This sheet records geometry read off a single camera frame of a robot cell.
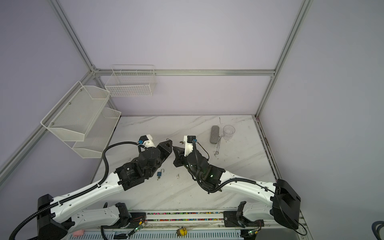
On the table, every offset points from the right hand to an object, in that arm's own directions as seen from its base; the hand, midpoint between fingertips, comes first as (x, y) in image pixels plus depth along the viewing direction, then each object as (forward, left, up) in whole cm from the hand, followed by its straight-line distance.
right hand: (170, 149), depth 69 cm
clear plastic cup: (+32, -35, -25) cm, 53 cm away
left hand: (+3, -1, +1) cm, 3 cm away
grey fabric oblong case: (+28, -24, -25) cm, 45 cm away
